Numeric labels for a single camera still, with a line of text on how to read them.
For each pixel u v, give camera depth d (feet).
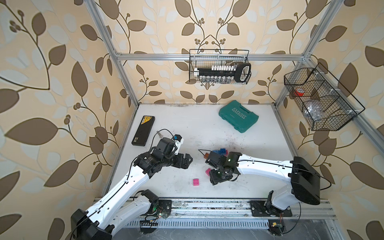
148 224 2.41
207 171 2.74
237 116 3.53
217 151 2.92
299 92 2.64
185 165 2.17
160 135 3.36
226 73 2.77
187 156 2.22
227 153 2.07
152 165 1.67
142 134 3.34
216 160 2.06
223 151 2.86
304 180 1.38
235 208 2.47
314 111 2.31
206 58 2.99
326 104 2.39
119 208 1.35
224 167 1.93
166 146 1.84
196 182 2.69
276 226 2.36
